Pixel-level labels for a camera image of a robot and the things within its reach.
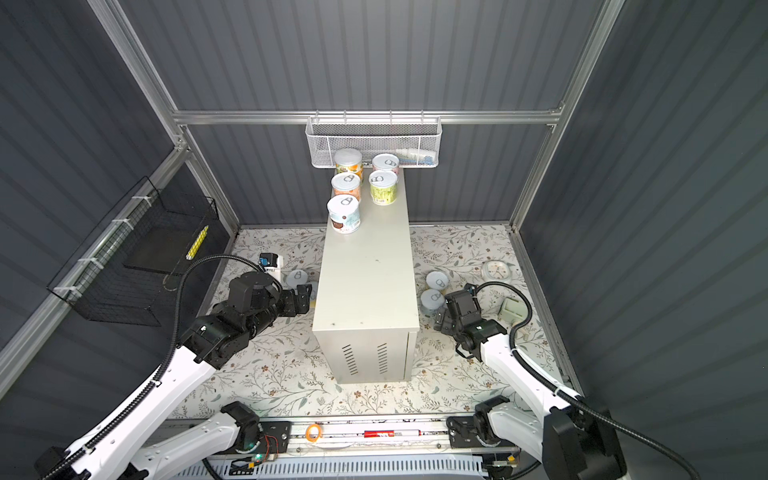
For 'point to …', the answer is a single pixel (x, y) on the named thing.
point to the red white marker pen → (392, 433)
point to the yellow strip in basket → (197, 243)
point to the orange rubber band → (308, 433)
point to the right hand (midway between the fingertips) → (458, 321)
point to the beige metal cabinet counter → (366, 316)
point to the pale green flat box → (513, 310)
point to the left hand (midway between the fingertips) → (294, 286)
